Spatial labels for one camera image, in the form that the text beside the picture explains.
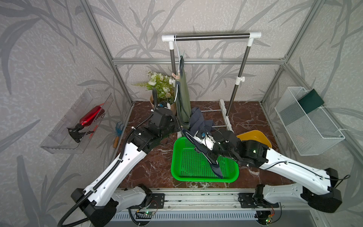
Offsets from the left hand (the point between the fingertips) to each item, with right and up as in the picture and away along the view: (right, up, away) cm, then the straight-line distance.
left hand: (181, 121), depth 69 cm
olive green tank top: (0, +4, +8) cm, 10 cm away
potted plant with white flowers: (-12, +18, +23) cm, 32 cm away
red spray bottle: (-43, +2, -3) cm, 43 cm away
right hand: (+10, -10, -2) cm, 14 cm away
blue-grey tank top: (+10, -4, +24) cm, 26 cm away
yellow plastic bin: (+49, -11, +27) cm, 57 cm away
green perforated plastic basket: (+3, -28, +16) cm, 32 cm away
